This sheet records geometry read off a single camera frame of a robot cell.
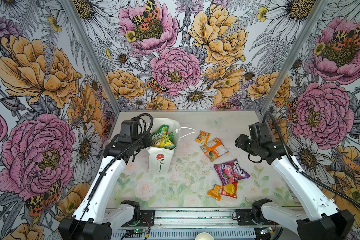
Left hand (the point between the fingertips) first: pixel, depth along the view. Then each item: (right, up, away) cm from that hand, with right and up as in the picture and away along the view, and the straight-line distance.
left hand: (151, 143), depth 76 cm
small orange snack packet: (+30, 0, +29) cm, 41 cm away
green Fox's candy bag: (+4, +2, +4) cm, 6 cm away
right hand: (+45, -2, +1) cm, 45 cm away
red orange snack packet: (+40, -25, +6) cm, 48 cm away
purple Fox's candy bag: (+43, -18, +11) cm, 48 cm away
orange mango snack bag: (+35, -6, +20) cm, 41 cm away
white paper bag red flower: (+5, -9, 0) cm, 10 cm away
